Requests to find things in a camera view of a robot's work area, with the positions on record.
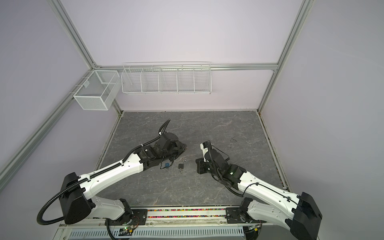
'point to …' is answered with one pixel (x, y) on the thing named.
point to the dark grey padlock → (181, 165)
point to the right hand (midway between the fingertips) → (196, 161)
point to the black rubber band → (233, 139)
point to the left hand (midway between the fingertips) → (187, 148)
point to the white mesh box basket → (98, 91)
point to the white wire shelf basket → (166, 79)
